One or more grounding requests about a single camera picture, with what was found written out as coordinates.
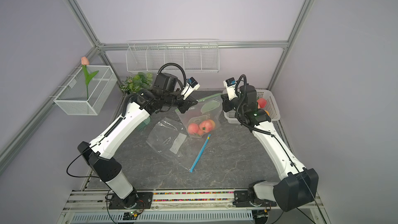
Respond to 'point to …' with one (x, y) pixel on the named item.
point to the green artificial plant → (140, 81)
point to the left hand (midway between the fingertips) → (195, 101)
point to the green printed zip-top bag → (202, 118)
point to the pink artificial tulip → (88, 75)
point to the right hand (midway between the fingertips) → (223, 94)
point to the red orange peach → (210, 125)
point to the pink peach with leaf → (205, 126)
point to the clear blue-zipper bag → (171, 138)
